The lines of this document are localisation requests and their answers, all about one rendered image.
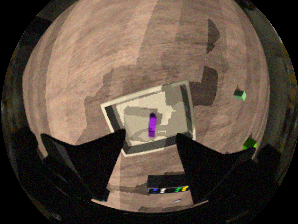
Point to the green cube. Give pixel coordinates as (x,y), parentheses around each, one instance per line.
(249,143)

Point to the beige shallow tray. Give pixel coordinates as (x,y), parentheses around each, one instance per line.
(171,103)

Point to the violet fuse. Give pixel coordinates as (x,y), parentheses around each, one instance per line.
(152,125)

